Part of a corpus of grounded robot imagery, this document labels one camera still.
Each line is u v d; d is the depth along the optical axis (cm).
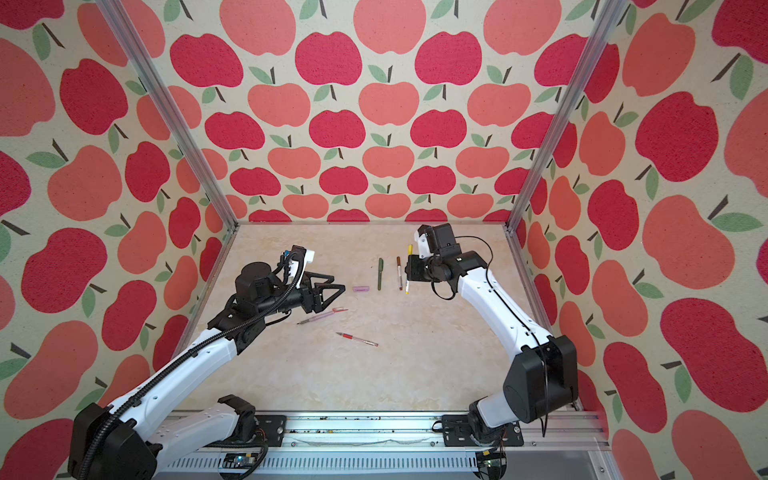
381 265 108
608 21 70
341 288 69
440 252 63
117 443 38
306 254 64
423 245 76
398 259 111
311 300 64
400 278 104
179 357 48
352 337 91
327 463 70
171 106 87
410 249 115
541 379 41
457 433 73
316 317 94
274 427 75
